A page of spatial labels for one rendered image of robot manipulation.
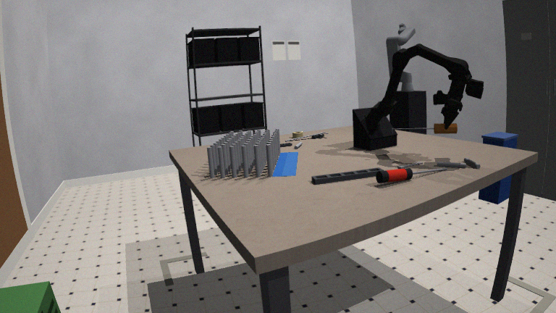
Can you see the orange-brown tool handle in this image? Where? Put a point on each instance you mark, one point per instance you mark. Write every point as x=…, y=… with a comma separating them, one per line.
x=438, y=128

